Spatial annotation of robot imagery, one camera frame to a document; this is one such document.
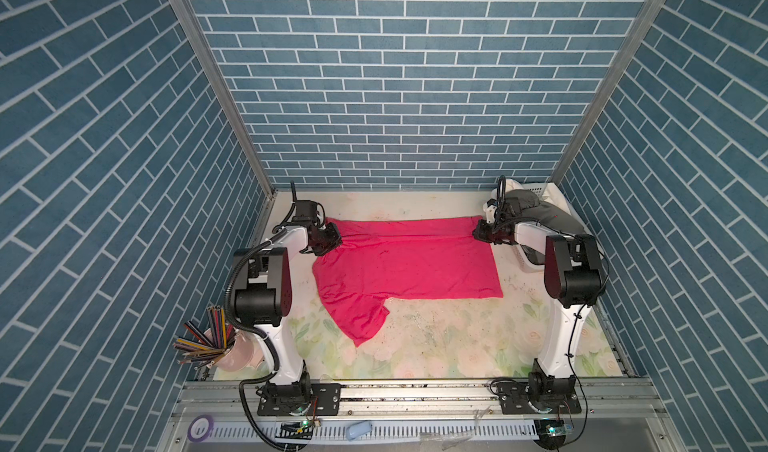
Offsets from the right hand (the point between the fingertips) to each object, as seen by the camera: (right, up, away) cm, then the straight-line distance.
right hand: (473, 228), depth 105 cm
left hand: (-45, -3, -7) cm, 46 cm away
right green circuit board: (+10, -47, -35) cm, 60 cm away
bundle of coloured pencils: (-72, -26, -30) cm, 82 cm away
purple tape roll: (-74, -46, -35) cm, 94 cm away
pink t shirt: (-33, -10, -4) cm, 35 cm away
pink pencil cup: (-66, -31, -30) cm, 79 cm away
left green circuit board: (-50, -47, -34) cm, 77 cm away
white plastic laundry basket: (+29, +14, +3) cm, 32 cm away
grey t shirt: (+18, +8, 0) cm, 20 cm away
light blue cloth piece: (-36, -45, -37) cm, 68 cm away
